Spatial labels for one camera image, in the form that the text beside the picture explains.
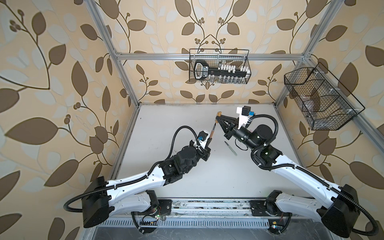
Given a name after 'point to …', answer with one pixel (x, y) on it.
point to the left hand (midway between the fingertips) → (211, 138)
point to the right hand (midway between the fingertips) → (218, 118)
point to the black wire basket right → (325, 103)
